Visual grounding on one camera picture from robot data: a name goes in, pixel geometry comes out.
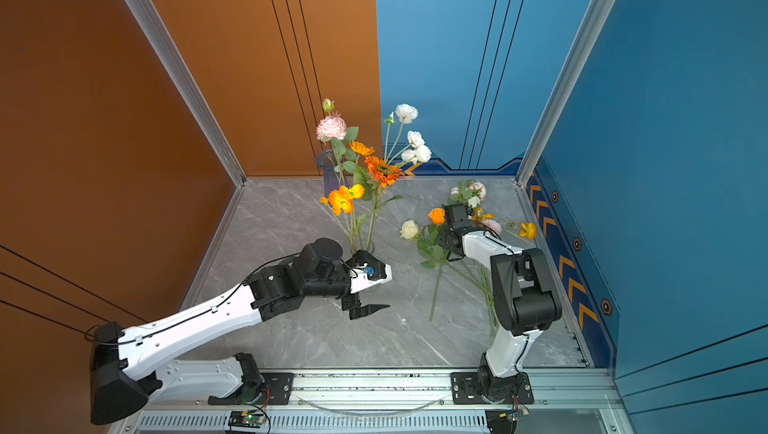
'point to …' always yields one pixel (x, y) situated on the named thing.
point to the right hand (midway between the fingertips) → (443, 238)
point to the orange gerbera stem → (374, 210)
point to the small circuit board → (247, 418)
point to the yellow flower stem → (528, 230)
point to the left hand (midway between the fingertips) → (385, 279)
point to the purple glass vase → (326, 160)
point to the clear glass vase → (362, 245)
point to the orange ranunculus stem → (430, 250)
